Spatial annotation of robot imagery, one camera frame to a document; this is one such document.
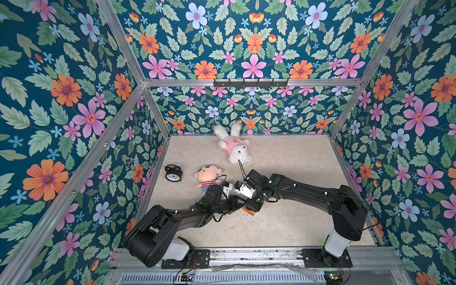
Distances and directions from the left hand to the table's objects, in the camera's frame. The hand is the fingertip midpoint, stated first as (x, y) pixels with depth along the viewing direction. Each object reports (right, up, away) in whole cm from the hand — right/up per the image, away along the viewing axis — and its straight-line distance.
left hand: (247, 203), depth 83 cm
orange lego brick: (+2, -5, +2) cm, 6 cm away
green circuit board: (+35, -27, -11) cm, 46 cm away
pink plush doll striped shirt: (-20, +12, +8) cm, 25 cm away
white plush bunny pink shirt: (-6, +27, +19) cm, 33 cm away
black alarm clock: (-39, +13, +11) cm, 42 cm away
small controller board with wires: (-25, -27, -11) cm, 39 cm away
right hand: (+1, 0, 0) cm, 1 cm away
